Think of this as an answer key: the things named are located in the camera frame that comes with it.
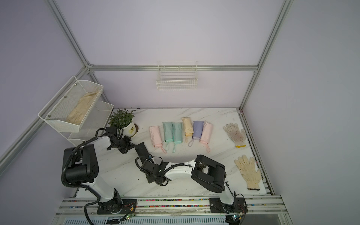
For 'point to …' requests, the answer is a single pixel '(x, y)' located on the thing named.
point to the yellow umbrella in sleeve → (188, 127)
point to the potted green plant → (123, 119)
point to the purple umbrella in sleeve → (198, 126)
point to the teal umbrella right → (177, 134)
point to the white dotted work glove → (238, 137)
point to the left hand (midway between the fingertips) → (136, 145)
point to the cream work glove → (251, 175)
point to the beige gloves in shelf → (77, 115)
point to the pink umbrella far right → (207, 131)
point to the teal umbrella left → (168, 133)
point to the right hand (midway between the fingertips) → (153, 175)
